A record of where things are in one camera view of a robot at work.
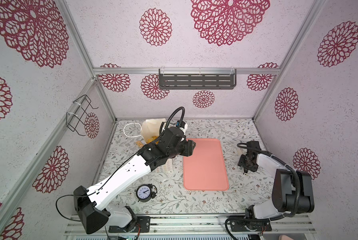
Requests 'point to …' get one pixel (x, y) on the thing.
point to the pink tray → (205, 169)
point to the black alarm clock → (145, 193)
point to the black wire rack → (74, 122)
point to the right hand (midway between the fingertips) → (245, 162)
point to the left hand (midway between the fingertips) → (190, 145)
